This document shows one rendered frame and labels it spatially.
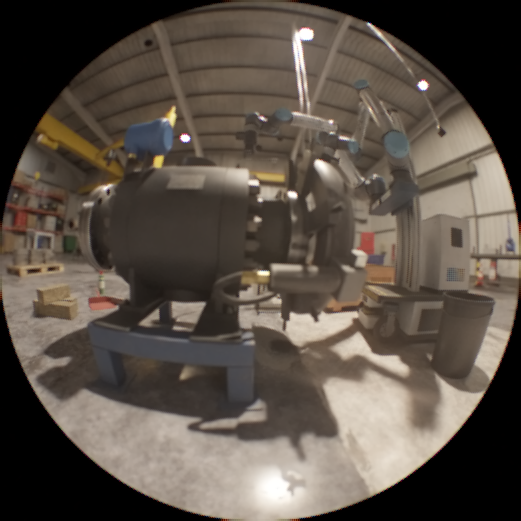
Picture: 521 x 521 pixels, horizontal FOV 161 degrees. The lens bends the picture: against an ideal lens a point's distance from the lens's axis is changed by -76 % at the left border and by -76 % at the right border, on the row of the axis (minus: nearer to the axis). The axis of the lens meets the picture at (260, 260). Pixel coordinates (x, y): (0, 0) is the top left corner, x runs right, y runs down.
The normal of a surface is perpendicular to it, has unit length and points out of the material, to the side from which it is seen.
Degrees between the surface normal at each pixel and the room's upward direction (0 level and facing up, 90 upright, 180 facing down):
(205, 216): 89
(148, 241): 106
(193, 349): 90
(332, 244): 98
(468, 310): 93
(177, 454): 0
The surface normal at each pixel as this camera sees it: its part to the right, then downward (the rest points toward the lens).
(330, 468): 0.06, -1.00
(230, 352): 0.17, 0.04
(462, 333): -0.89, 0.01
